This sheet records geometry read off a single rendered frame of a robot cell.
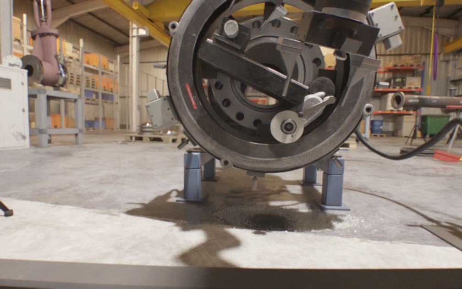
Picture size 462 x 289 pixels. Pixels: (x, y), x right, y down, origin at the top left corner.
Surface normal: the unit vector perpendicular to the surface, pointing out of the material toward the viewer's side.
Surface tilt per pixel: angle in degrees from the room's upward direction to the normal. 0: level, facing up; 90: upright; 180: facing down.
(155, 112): 90
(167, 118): 90
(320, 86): 90
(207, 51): 90
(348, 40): 135
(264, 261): 0
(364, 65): 114
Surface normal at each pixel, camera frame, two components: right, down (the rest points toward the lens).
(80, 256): 0.03, -1.00
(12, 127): 0.98, 0.04
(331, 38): 0.10, 0.47
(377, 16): -0.10, 0.07
